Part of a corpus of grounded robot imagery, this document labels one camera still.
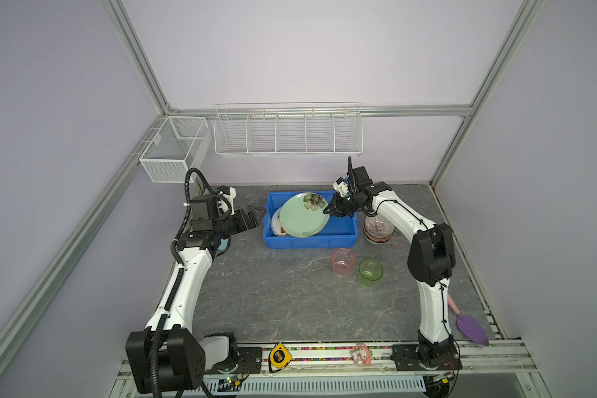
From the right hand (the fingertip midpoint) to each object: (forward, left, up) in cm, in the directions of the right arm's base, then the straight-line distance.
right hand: (324, 212), depth 92 cm
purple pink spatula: (-36, -47, -16) cm, 61 cm away
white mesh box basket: (+28, +60, +12) cm, 67 cm away
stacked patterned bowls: (-3, -21, -8) cm, 23 cm away
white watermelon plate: (+2, +20, -10) cm, 23 cm away
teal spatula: (-7, +40, -12) cm, 42 cm away
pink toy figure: (-45, -10, -12) cm, 47 cm away
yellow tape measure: (-45, +15, -12) cm, 49 cm away
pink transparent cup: (-13, -7, -14) cm, 20 cm away
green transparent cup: (-18, -17, -13) cm, 28 cm away
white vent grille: (-52, +3, -15) cm, 54 cm away
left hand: (-10, +22, +10) cm, 26 cm away
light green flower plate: (+1, +9, -3) cm, 9 cm away
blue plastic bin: (-4, -6, -7) cm, 10 cm away
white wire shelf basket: (+32, +14, +15) cm, 38 cm away
